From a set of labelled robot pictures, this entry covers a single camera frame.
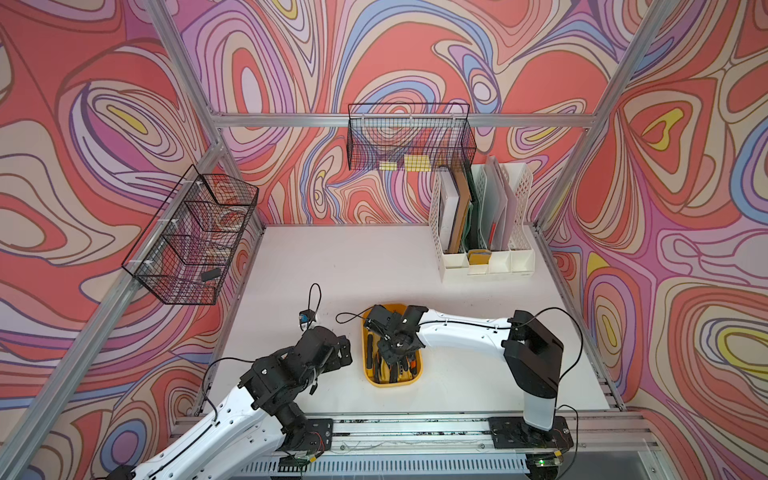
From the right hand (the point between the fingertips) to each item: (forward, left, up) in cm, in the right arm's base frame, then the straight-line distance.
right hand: (396, 359), depth 84 cm
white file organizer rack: (+33, -45, +1) cm, 56 cm away
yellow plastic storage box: (-3, +5, -1) cm, 6 cm away
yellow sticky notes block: (+49, -9, +31) cm, 59 cm away
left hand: (-1, +14, +10) cm, 18 cm away
